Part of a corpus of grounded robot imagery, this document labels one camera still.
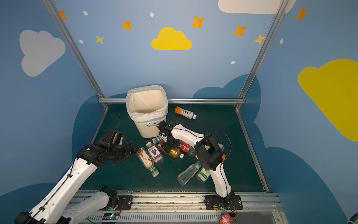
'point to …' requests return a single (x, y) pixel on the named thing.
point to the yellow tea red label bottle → (175, 152)
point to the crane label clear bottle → (156, 140)
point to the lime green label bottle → (203, 174)
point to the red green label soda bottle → (187, 148)
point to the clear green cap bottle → (183, 178)
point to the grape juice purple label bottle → (154, 152)
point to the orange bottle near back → (188, 114)
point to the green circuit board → (110, 216)
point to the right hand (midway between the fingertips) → (173, 147)
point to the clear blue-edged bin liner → (146, 104)
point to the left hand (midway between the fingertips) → (137, 151)
